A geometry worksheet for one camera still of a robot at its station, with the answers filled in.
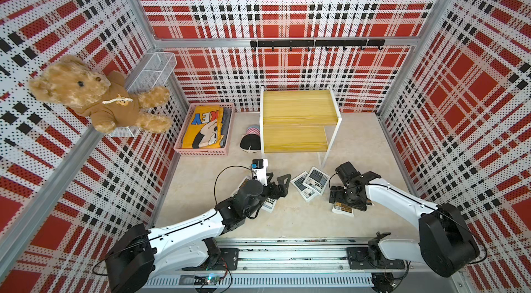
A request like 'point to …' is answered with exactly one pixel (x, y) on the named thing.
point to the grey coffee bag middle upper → (317, 181)
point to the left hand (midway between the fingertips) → (285, 175)
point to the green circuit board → (202, 280)
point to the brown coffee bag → (341, 209)
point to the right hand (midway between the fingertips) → (344, 201)
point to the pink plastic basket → (228, 112)
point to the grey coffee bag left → (269, 204)
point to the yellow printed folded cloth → (205, 128)
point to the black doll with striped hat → (251, 142)
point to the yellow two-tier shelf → (298, 121)
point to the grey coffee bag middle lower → (308, 193)
